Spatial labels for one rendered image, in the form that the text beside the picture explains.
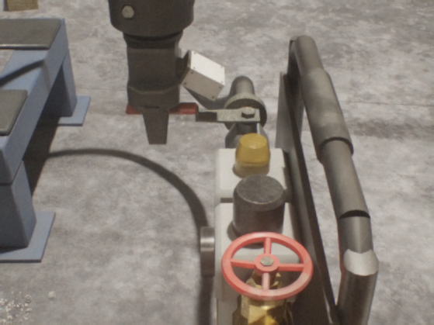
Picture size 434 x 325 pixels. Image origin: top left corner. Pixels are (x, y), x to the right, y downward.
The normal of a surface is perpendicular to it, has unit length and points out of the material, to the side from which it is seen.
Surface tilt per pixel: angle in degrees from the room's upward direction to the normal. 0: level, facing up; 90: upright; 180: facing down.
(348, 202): 15
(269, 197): 0
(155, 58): 90
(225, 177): 0
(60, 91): 90
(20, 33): 0
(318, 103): 26
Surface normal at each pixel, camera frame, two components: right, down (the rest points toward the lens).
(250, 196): 0.00, -0.81
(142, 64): 0.01, 0.59
